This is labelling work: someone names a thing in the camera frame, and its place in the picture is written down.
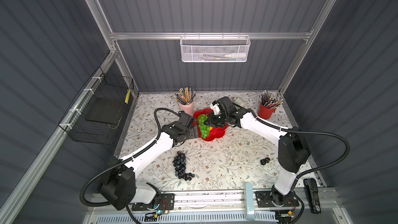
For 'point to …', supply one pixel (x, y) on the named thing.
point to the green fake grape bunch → (204, 129)
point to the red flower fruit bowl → (216, 132)
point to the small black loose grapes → (264, 161)
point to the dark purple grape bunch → (179, 163)
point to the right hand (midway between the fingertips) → (204, 124)
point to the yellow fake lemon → (210, 128)
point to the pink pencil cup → (188, 108)
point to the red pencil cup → (265, 112)
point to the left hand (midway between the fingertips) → (190, 131)
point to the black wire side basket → (94, 115)
